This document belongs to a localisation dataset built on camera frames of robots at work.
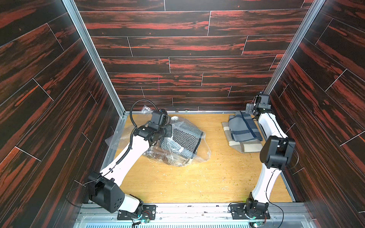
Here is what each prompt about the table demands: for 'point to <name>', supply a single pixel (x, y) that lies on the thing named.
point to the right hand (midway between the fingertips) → (262, 107)
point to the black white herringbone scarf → (185, 140)
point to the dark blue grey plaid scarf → (243, 127)
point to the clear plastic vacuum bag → (157, 155)
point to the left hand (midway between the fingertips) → (169, 128)
